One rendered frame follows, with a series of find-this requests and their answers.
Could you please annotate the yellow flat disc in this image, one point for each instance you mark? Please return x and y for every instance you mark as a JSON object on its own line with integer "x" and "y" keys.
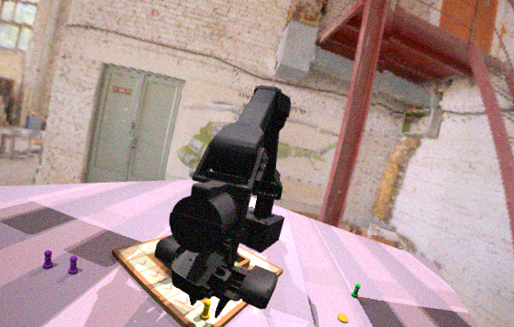
{"x": 342, "y": 318}

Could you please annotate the purple pawn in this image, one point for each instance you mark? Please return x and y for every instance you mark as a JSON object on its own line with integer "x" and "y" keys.
{"x": 73, "y": 269}
{"x": 48, "y": 263}

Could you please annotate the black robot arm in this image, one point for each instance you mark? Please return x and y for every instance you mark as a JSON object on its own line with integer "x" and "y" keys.
{"x": 241, "y": 151}

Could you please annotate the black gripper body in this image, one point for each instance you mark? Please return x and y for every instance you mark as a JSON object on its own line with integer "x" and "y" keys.
{"x": 254, "y": 286}

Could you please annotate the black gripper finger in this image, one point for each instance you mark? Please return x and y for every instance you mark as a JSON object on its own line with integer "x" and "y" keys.
{"x": 229, "y": 295}
{"x": 193, "y": 302}

